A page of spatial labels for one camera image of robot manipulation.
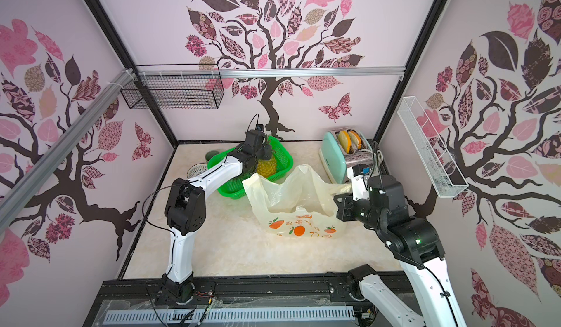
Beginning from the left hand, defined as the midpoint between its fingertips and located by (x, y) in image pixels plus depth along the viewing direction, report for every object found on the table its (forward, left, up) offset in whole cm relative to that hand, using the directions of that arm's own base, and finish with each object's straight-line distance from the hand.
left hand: (264, 149), depth 97 cm
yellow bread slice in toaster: (0, -36, +5) cm, 36 cm away
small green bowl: (+4, +28, -8) cm, 29 cm away
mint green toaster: (-6, -32, -1) cm, 32 cm away
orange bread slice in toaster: (+1, -43, +4) cm, 43 cm away
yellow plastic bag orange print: (-30, -15, +3) cm, 34 cm away
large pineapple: (-7, -1, -6) cm, 9 cm away
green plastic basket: (-18, +12, -5) cm, 22 cm away
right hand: (-36, -25, +15) cm, 46 cm away
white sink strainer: (-3, +34, -11) cm, 36 cm away
